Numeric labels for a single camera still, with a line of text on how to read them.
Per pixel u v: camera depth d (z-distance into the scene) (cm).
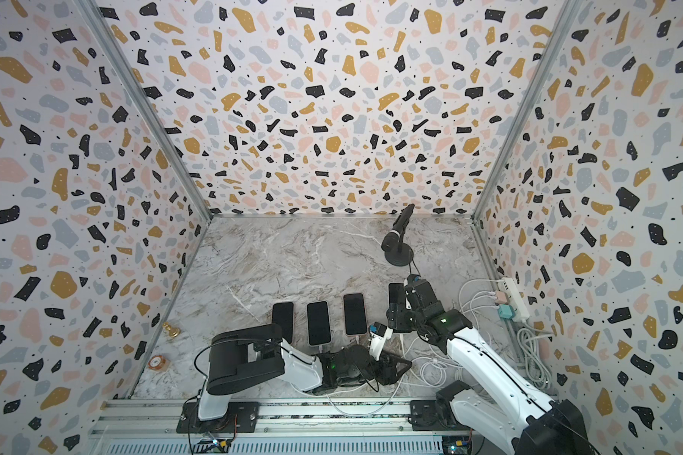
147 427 74
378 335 74
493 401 47
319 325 90
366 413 76
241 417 73
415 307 63
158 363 79
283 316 93
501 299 97
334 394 69
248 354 52
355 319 92
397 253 110
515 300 95
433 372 82
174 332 88
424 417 74
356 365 64
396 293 93
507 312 94
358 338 88
